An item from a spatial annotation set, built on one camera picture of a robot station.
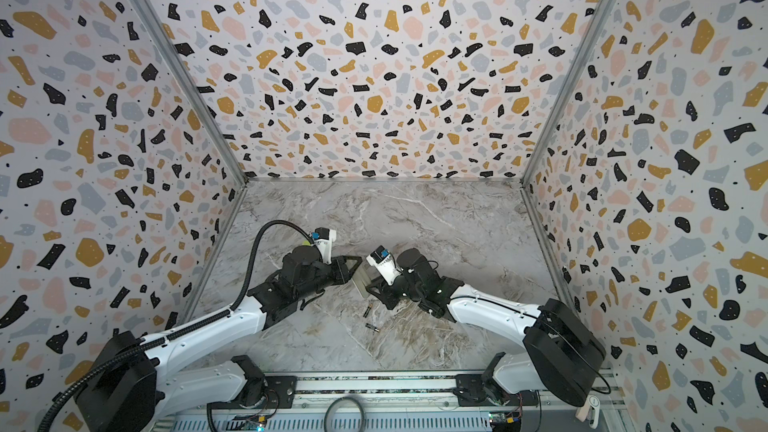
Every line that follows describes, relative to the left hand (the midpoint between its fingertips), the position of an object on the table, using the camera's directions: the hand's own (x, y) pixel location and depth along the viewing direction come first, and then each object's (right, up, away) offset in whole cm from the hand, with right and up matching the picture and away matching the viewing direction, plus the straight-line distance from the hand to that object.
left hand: (362, 256), depth 78 cm
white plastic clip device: (+55, -35, -8) cm, 65 cm away
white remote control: (0, -6, +1) cm, 6 cm away
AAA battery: (0, -18, +10) cm, 20 cm away
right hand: (+1, -7, +1) cm, 7 cm away
